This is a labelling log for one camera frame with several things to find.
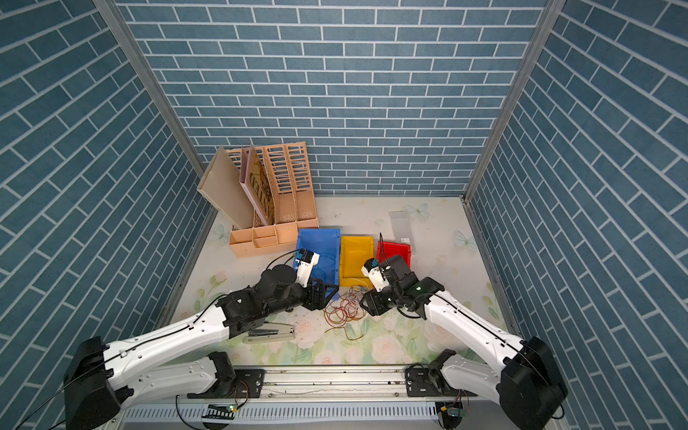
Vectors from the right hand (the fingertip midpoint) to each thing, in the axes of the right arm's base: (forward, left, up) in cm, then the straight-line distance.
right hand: (368, 301), depth 80 cm
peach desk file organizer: (+52, +37, +6) cm, 64 cm away
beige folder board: (+36, +58, +11) cm, 68 cm away
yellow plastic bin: (+23, +6, -8) cm, 26 cm away
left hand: (-1, +9, +9) cm, 13 cm away
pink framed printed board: (+37, +43, +13) cm, 58 cm away
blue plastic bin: (+19, +16, +1) cm, 25 cm away
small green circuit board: (-24, -25, -11) cm, 36 cm away
